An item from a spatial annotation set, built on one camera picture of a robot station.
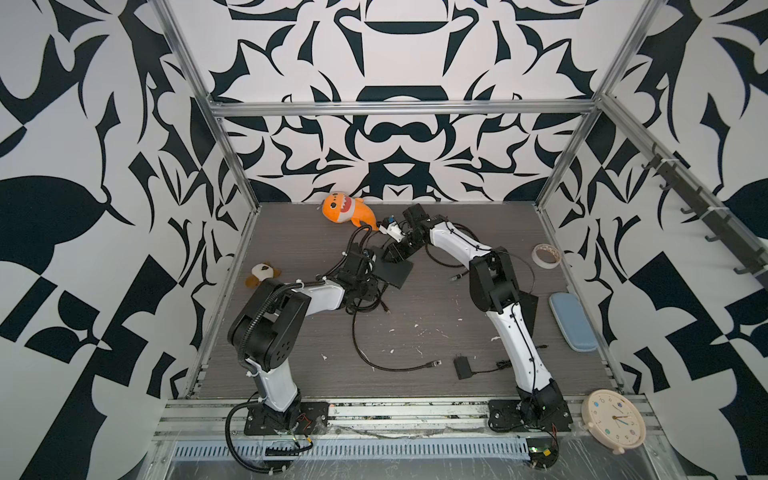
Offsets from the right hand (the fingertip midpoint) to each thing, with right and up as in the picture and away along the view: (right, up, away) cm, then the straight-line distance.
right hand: (388, 254), depth 103 cm
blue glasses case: (+54, -19, -13) cm, 59 cm away
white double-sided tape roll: (+51, -3, -1) cm, 51 cm away
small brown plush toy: (-41, -5, -6) cm, 42 cm away
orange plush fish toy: (-17, +16, +5) cm, 24 cm away
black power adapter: (+20, -30, -21) cm, 42 cm away
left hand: (-5, -7, -6) cm, 11 cm away
